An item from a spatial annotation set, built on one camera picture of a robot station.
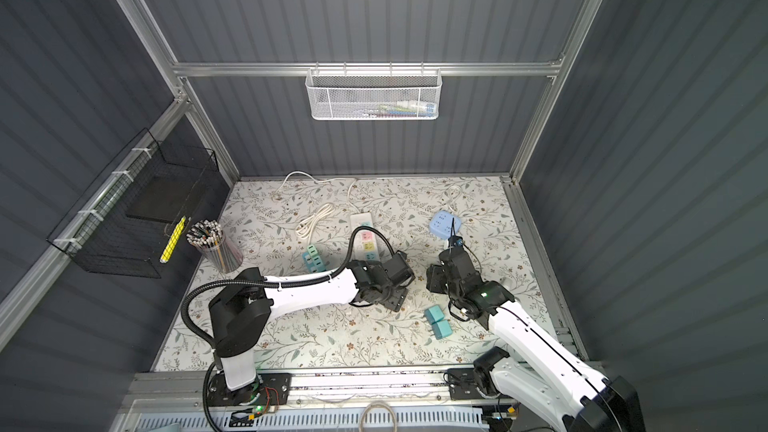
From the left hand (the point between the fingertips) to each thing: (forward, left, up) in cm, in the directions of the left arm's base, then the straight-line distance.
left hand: (396, 293), depth 85 cm
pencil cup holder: (+14, +52, +12) cm, 55 cm away
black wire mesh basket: (+11, +65, +24) cm, 70 cm away
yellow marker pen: (+6, +53, +22) cm, 58 cm away
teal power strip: (+13, +27, -2) cm, 29 cm away
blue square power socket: (+25, -18, -2) cm, 31 cm away
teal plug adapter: (+10, +23, +2) cm, 25 cm away
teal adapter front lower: (-10, -12, -2) cm, 16 cm away
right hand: (+2, -12, +7) cm, 14 cm away
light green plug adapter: (+14, +25, +2) cm, 29 cm away
